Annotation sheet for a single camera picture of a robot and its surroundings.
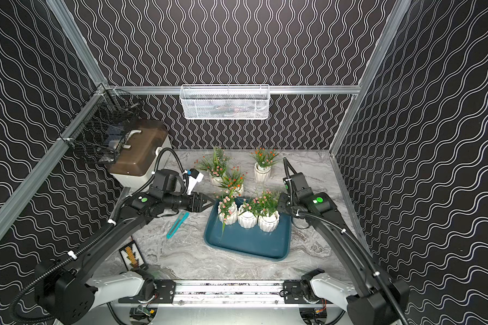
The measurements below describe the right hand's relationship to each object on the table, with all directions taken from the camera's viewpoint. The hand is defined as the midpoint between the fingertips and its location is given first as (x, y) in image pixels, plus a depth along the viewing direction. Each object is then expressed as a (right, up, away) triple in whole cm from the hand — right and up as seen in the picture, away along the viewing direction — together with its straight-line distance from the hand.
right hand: (283, 203), depth 78 cm
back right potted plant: (-5, +19, +23) cm, 31 cm away
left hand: (-27, +2, -3) cm, 28 cm away
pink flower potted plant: (-13, -8, +8) cm, 18 cm away
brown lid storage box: (-63, +16, +11) cm, 66 cm away
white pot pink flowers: (-22, -4, +6) cm, 23 cm away
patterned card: (-60, -22, +4) cm, 64 cm away
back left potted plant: (-29, +15, +20) cm, 38 cm away
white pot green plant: (-4, -8, +10) cm, 14 cm away
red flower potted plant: (-20, +8, +12) cm, 25 cm away
